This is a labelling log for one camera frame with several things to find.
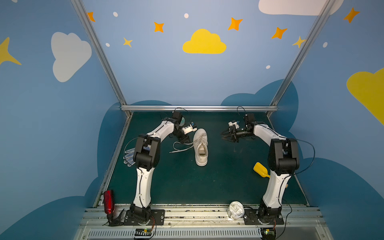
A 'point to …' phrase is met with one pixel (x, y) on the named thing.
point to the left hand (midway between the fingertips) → (186, 137)
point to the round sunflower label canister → (182, 121)
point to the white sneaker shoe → (200, 145)
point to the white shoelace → (177, 150)
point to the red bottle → (109, 202)
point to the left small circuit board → (144, 232)
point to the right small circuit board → (268, 233)
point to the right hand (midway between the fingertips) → (222, 135)
